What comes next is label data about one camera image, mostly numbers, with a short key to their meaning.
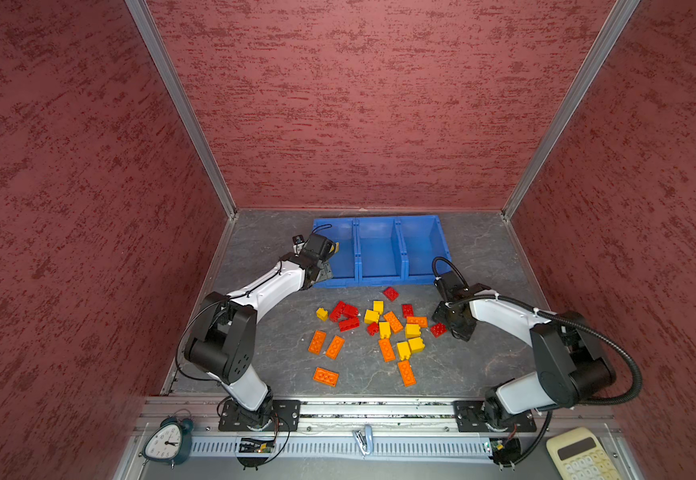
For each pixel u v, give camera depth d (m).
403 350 0.83
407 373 0.81
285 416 0.74
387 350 0.85
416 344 0.84
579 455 0.68
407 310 0.92
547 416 0.70
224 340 0.45
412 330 0.89
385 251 1.10
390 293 0.96
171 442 0.67
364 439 0.70
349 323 0.89
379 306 0.92
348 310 0.92
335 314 0.91
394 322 0.89
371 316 0.90
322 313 0.90
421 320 0.90
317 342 0.85
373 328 0.88
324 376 0.79
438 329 0.88
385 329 0.87
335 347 0.85
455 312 0.67
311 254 0.72
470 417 0.74
